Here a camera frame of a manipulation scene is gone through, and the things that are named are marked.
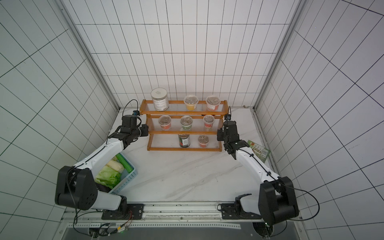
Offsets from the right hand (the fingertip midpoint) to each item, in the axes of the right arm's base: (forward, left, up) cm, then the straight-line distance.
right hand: (218, 127), depth 87 cm
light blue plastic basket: (-29, +48, -8) cm, 57 cm away
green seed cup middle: (0, +19, +4) cm, 19 cm away
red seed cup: (0, +31, +5) cm, 32 cm away
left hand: (-3, +44, -2) cm, 44 cm away
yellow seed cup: (+3, +16, +18) cm, 24 cm away
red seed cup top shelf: (+3, +4, +17) cm, 18 cm away
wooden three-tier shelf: (-1, +23, -2) cm, 23 cm away
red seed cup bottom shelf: (-3, +8, -10) cm, 13 cm away
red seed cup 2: (+2, +6, +5) cm, 8 cm away
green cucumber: (-21, +53, -12) cm, 58 cm away
